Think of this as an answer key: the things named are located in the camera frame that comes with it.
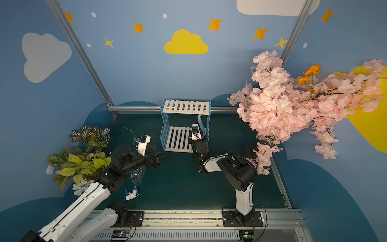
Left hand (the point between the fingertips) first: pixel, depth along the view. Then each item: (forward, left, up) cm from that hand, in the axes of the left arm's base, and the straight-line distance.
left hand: (160, 148), depth 74 cm
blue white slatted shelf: (+21, -3, -22) cm, 31 cm away
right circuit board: (-33, -44, -25) cm, 60 cm away
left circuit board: (-34, +18, -25) cm, 46 cm away
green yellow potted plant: (-11, +35, 0) cm, 37 cm away
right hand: (+18, -19, -3) cm, 27 cm away
